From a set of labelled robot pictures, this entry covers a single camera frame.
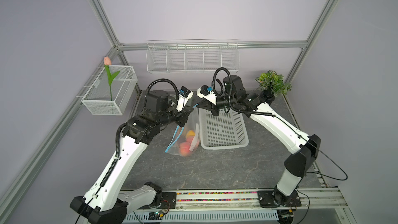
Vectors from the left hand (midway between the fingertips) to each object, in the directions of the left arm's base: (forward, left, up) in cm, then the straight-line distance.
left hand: (190, 109), depth 65 cm
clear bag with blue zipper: (-2, +4, -24) cm, 25 cm away
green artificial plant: (+26, -47, -10) cm, 55 cm away
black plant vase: (+26, -51, -25) cm, 62 cm away
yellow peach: (+3, +2, -25) cm, 25 cm away
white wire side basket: (+17, +40, -4) cm, 44 cm away
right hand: (+5, -3, -2) cm, 6 cm away
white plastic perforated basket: (+7, -20, -34) cm, 40 cm away
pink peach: (-10, +4, -18) cm, 21 cm away
